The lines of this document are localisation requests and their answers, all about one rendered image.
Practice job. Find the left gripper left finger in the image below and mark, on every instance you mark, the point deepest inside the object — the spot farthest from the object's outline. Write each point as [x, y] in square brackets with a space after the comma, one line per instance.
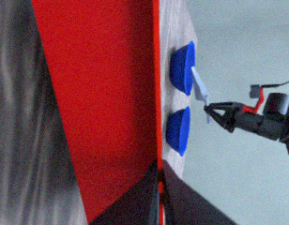
[139, 205]

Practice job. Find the light blue plastic scoop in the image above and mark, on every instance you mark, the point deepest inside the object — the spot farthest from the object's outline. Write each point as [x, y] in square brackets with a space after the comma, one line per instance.
[199, 91]

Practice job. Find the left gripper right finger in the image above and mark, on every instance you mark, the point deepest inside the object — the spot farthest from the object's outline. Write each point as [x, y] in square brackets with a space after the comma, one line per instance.
[183, 205]

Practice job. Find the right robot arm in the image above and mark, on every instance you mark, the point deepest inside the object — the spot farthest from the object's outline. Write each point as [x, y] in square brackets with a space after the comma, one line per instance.
[277, 109]

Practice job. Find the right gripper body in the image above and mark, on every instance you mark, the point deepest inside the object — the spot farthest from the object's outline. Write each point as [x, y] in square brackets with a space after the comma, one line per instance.
[245, 117]

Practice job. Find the red divided box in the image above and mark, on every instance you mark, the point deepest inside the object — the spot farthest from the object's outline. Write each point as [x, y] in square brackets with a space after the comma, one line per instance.
[106, 78]

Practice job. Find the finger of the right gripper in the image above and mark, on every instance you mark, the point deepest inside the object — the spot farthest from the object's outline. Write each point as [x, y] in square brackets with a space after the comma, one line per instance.
[219, 104]
[226, 110]

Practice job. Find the blue bowl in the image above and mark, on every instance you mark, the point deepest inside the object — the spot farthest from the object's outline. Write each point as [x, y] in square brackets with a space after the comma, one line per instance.
[177, 130]
[182, 60]

